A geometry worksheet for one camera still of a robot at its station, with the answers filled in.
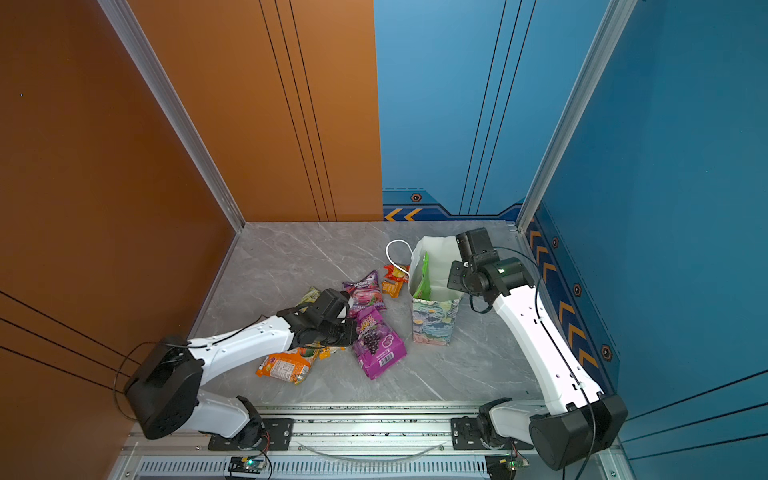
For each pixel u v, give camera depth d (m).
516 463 0.69
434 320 0.76
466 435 0.72
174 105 0.86
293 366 0.81
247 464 0.71
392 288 0.99
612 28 0.71
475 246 0.55
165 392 0.44
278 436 0.73
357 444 0.72
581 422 0.37
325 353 0.86
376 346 0.81
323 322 0.67
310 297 0.97
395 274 1.02
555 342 0.42
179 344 0.46
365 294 0.96
